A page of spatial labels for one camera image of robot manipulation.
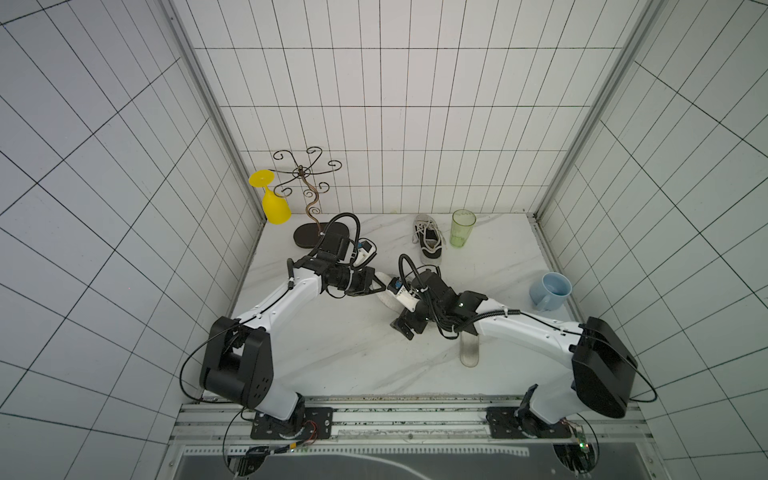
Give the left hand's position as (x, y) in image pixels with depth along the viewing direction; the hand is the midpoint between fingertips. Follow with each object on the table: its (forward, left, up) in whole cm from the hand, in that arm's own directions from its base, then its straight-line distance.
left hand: (380, 292), depth 80 cm
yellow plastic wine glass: (+26, +34, +7) cm, 43 cm away
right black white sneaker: (+28, -18, -11) cm, 35 cm away
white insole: (-2, -2, +1) cm, 3 cm away
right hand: (0, -6, -5) cm, 8 cm away
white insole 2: (-10, -26, -15) cm, 32 cm away
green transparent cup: (+28, -27, -4) cm, 39 cm away
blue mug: (+4, -51, -7) cm, 52 cm away
